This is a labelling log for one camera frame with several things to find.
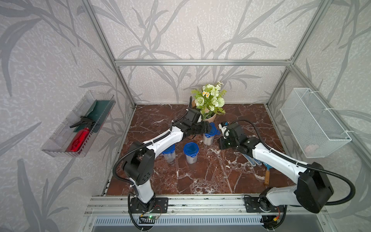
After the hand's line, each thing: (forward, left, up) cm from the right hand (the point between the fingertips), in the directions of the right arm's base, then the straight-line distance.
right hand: (217, 139), depth 85 cm
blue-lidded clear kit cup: (+4, +5, -5) cm, 7 cm away
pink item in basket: (-11, -45, +8) cm, 46 cm away
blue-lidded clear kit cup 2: (-6, +16, -2) cm, 17 cm away
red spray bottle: (-13, +62, +23) cm, 67 cm away
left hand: (+6, +5, +4) cm, 8 cm away
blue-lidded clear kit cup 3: (-8, +28, -2) cm, 29 cm away
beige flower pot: (+13, +3, +3) cm, 14 cm away
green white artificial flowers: (+19, +4, +15) cm, 25 cm away
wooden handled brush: (-19, -28, -12) cm, 36 cm away
